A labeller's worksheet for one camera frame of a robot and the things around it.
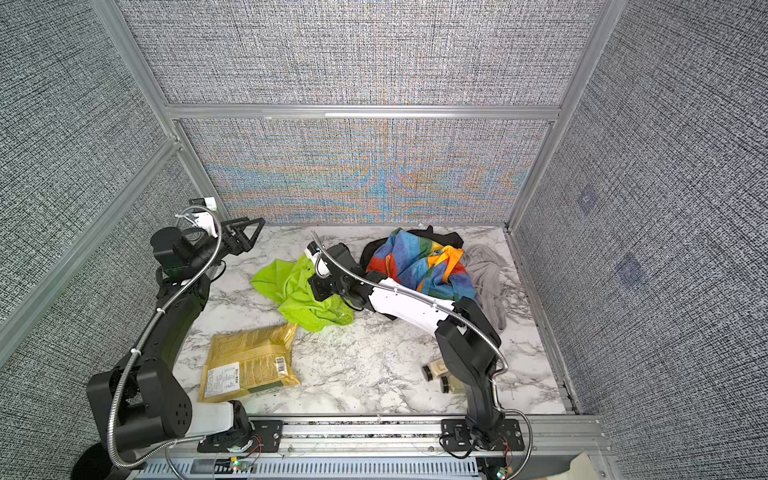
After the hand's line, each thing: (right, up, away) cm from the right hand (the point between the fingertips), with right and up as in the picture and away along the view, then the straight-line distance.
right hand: (309, 281), depth 83 cm
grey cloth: (+57, +2, +19) cm, 60 cm away
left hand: (-12, +16, -9) cm, 22 cm away
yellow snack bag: (-14, -20, -5) cm, 26 cm away
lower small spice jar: (+39, -26, -5) cm, 47 cm away
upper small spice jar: (+34, -23, -3) cm, 42 cm away
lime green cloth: (-7, -1, +4) cm, 9 cm away
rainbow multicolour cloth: (+33, +5, +9) cm, 34 cm away
